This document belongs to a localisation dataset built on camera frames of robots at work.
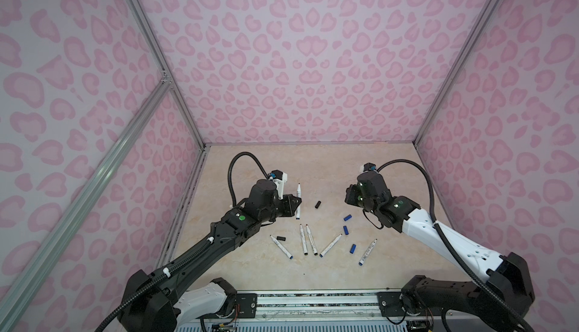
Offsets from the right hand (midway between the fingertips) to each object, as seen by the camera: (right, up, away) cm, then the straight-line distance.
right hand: (346, 188), depth 81 cm
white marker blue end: (-24, -23, +5) cm, 33 cm away
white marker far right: (+8, -24, +3) cm, 26 cm away
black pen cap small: (-24, -20, +8) cm, 33 cm away
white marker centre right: (-12, -21, +6) cm, 25 cm away
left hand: (-16, -2, -5) cm, 17 cm away
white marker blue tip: (-5, -23, +5) cm, 24 cm away
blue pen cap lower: (+4, -23, +5) cm, 24 cm away
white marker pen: (-17, -8, -6) cm, 20 cm away
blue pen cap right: (+2, -18, +10) cm, 20 cm away
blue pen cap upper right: (+3, -13, +12) cm, 18 cm away
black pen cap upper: (-9, -9, +17) cm, 21 cm away
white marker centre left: (-15, -21, +7) cm, 27 cm away
